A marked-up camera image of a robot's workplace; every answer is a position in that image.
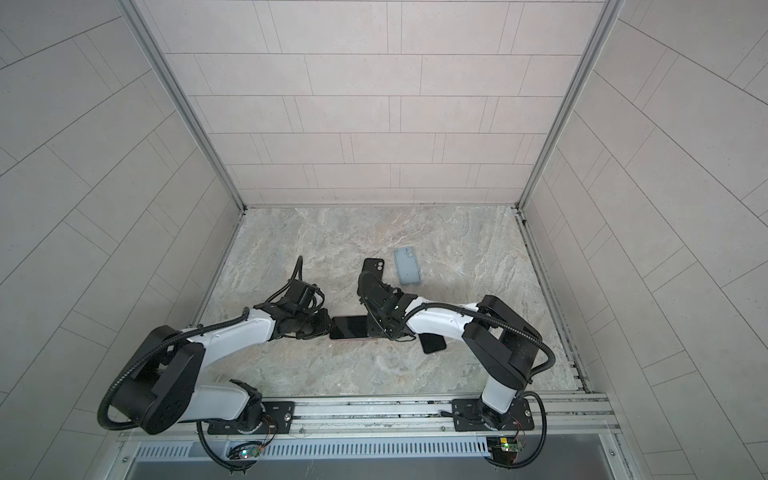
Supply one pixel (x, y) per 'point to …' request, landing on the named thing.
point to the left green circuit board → (250, 452)
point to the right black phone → (432, 342)
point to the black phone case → (374, 266)
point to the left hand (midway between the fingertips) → (343, 324)
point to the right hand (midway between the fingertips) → (369, 336)
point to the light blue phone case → (407, 266)
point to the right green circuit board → (510, 446)
